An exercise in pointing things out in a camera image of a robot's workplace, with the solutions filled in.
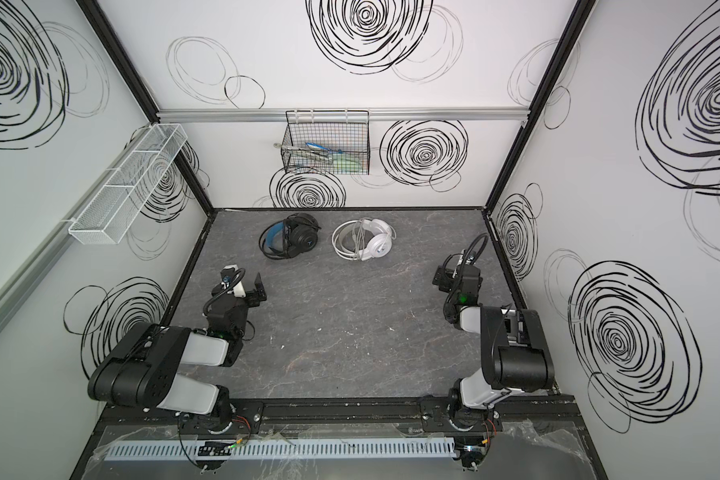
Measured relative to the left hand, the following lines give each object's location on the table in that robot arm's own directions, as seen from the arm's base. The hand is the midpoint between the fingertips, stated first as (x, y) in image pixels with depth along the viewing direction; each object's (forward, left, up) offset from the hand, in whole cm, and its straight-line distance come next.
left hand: (246, 275), depth 89 cm
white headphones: (+17, -38, -1) cm, 41 cm away
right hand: (+7, -64, -3) cm, 64 cm away
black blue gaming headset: (+17, -9, -3) cm, 19 cm away
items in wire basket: (+26, -23, +25) cm, 42 cm away
